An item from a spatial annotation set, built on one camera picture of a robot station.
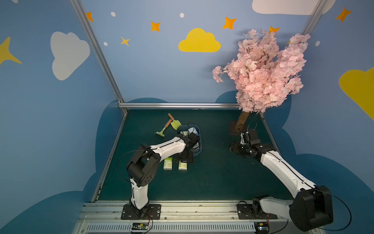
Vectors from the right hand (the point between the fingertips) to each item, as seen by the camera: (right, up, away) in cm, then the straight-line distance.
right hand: (234, 146), depth 86 cm
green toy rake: (-48, +7, +21) cm, 53 cm away
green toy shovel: (-39, +14, +25) cm, 48 cm away
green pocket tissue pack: (-41, -11, +4) cm, 43 cm away
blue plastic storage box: (-31, +10, +18) cm, 37 cm away
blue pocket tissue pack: (-25, +9, +18) cm, 32 cm away
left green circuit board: (-53, -38, -15) cm, 66 cm away
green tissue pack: (-32, -12, +2) cm, 34 cm away
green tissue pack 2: (-30, +7, +12) cm, 33 cm away
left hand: (-30, -9, +4) cm, 31 cm away
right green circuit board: (+10, -40, -13) cm, 43 cm away
